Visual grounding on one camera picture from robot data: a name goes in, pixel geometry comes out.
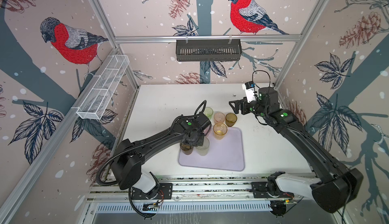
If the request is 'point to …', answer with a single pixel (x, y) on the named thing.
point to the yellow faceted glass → (220, 130)
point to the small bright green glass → (208, 112)
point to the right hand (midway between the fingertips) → (235, 101)
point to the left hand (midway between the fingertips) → (198, 143)
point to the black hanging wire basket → (205, 50)
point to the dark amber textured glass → (231, 118)
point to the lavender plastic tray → (227, 154)
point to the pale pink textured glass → (219, 117)
